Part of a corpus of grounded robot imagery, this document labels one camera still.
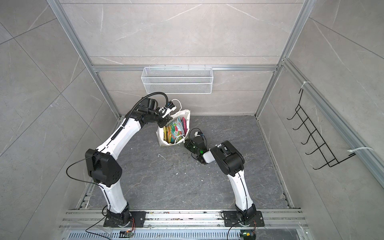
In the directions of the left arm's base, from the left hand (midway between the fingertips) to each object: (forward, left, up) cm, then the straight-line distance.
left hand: (171, 113), depth 86 cm
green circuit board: (-58, -38, -25) cm, 73 cm away
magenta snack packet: (0, -7, -11) cm, 13 cm away
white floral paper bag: (0, -3, +1) cm, 3 cm away
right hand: (-3, -6, -24) cm, 25 cm away
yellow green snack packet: (-5, +4, -13) cm, 14 cm away
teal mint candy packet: (-3, -3, -11) cm, 12 cm away
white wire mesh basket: (+28, -1, +5) cm, 28 cm away
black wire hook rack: (-37, -67, +8) cm, 77 cm away
